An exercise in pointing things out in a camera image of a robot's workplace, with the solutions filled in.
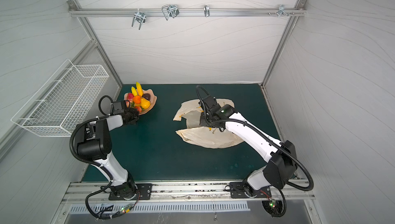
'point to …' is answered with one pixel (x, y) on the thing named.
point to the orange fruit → (137, 99)
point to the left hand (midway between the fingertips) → (142, 108)
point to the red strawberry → (139, 108)
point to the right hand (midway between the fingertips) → (207, 116)
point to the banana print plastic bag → (198, 135)
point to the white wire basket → (52, 109)
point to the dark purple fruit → (146, 96)
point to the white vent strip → (159, 207)
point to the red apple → (130, 96)
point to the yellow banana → (139, 89)
